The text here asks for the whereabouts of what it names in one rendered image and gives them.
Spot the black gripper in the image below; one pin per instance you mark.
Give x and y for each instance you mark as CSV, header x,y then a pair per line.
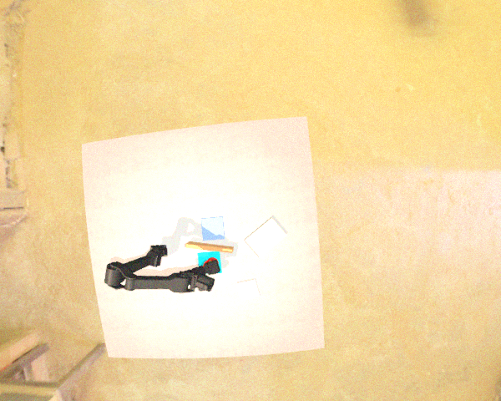
x,y
210,268

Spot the wooden plank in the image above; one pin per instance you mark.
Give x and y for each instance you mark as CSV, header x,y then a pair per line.
x,y
209,247

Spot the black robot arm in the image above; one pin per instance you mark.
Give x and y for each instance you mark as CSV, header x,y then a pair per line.
x,y
116,272

